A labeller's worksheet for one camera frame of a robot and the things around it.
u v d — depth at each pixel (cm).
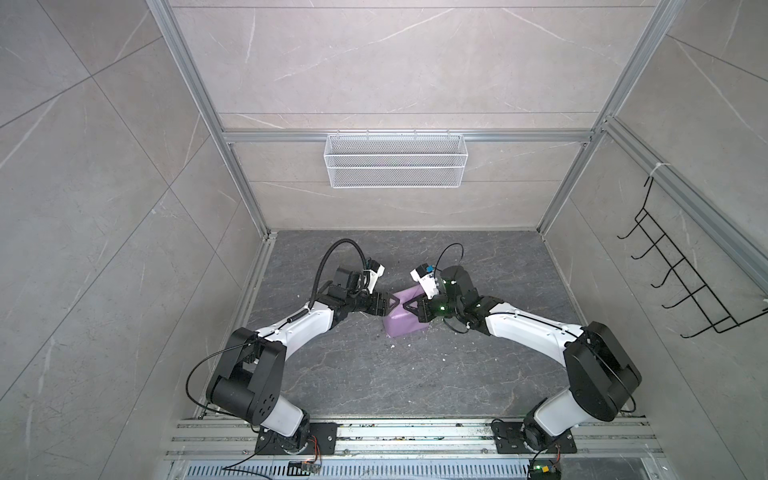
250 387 43
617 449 73
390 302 80
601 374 44
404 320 83
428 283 76
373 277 80
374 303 77
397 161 100
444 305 72
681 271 68
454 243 118
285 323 51
